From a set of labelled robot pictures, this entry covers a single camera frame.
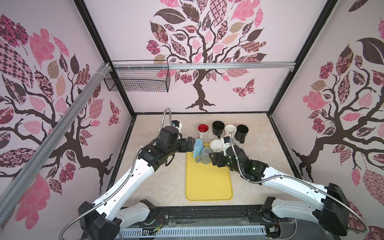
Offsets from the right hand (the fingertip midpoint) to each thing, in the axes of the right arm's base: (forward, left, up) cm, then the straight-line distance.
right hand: (214, 152), depth 78 cm
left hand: (+2, +14, +6) cm, 16 cm away
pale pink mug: (+25, -15, -12) cm, 32 cm away
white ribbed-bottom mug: (+9, -3, -8) cm, 13 cm away
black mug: (+20, -21, -10) cm, 30 cm away
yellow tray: (-10, +4, -18) cm, 21 cm away
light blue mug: (+9, +8, -9) cm, 15 cm away
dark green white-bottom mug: (+25, -6, -10) cm, 28 cm away
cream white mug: (+25, +5, -13) cm, 29 cm away
